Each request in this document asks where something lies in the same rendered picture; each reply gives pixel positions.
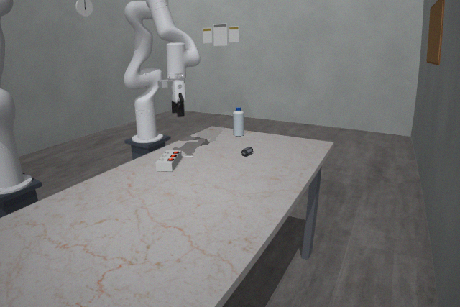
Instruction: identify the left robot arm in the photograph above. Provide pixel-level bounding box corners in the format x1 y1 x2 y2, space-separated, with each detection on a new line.
124 0 200 143

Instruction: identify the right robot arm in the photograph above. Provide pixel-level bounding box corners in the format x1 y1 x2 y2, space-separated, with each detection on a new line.
0 0 32 194

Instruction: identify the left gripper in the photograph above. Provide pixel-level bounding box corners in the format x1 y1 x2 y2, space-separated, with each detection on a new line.
170 79 186 117

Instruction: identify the white power strip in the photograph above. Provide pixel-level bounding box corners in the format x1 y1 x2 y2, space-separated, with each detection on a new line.
155 150 194 172

